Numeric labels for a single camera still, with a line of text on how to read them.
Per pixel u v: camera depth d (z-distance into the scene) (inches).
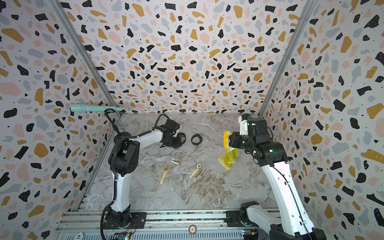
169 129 32.7
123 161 21.8
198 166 36.3
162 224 28.8
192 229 28.2
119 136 39.6
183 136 41.8
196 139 41.9
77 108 29.3
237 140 23.4
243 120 23.8
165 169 35.5
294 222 14.6
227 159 36.2
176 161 37.3
